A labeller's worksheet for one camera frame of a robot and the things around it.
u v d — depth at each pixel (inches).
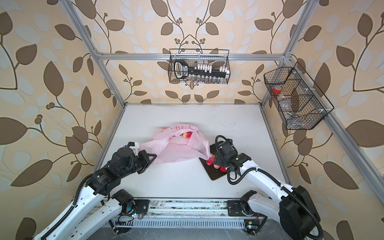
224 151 25.3
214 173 34.3
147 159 24.8
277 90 34.6
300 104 32.5
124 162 21.5
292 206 15.5
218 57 35.9
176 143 38.8
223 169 33.4
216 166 33.2
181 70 33.3
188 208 29.7
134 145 27.3
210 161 34.1
